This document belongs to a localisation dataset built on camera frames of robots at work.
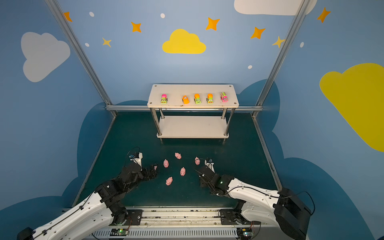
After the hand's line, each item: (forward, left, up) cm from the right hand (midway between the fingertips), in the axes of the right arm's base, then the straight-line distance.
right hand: (204, 174), depth 85 cm
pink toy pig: (+13, +17, -3) cm, 21 cm away
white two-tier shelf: (+32, +8, +30) cm, 45 cm away
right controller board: (-26, -20, -5) cm, 33 cm away
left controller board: (-29, +40, -3) cm, 50 cm away
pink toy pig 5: (-4, +20, -3) cm, 21 cm away
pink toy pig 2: (+7, +24, -2) cm, 25 cm away
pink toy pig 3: (+10, +4, -3) cm, 11 cm away
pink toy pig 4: (+2, +13, -2) cm, 13 cm away
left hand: (-1, +27, +8) cm, 28 cm away
